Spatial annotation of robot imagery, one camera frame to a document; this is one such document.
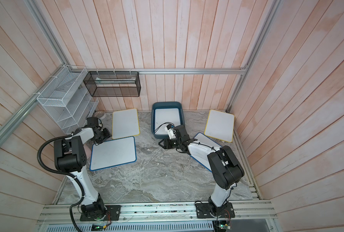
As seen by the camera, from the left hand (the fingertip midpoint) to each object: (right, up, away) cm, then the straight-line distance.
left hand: (110, 136), depth 102 cm
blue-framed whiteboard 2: (+5, -11, -6) cm, 13 cm away
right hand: (+38, -3, -12) cm, 40 cm away
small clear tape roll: (-15, +17, +16) cm, 28 cm away
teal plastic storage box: (+37, +25, +17) cm, 48 cm away
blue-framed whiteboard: (+39, +15, +12) cm, 43 cm away
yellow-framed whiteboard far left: (+8, +9, +9) cm, 15 cm away
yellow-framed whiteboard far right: (+83, +8, +9) cm, 84 cm away
